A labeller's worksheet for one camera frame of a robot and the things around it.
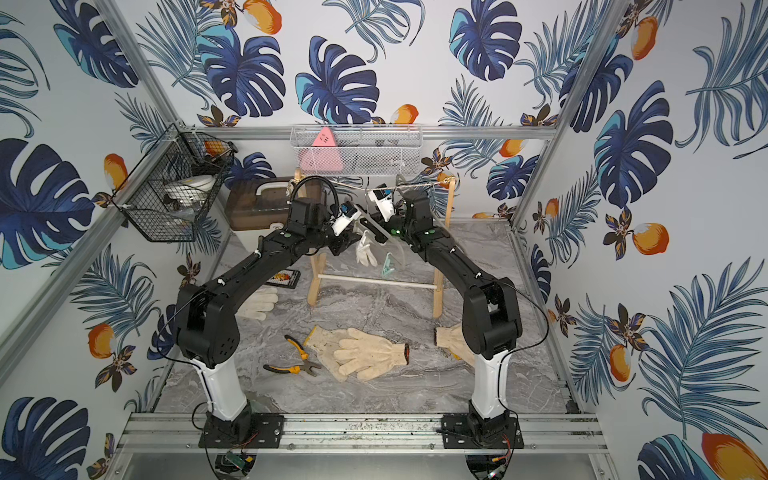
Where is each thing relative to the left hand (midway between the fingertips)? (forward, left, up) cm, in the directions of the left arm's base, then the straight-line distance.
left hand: (353, 225), depth 87 cm
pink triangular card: (+17, +11, +11) cm, 23 cm away
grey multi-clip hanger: (-3, -5, +2) cm, 6 cm away
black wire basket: (+19, +58, +8) cm, 62 cm away
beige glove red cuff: (-30, -7, -23) cm, 38 cm away
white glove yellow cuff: (-2, -3, -12) cm, 12 cm away
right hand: (+1, -3, +2) cm, 4 cm away
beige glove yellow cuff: (-26, +7, -24) cm, 36 cm away
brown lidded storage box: (+13, +33, -5) cm, 35 cm away
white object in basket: (-1, +43, +11) cm, 44 cm away
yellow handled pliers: (-34, +10, -23) cm, 42 cm away
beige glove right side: (-23, -32, -23) cm, 45 cm away
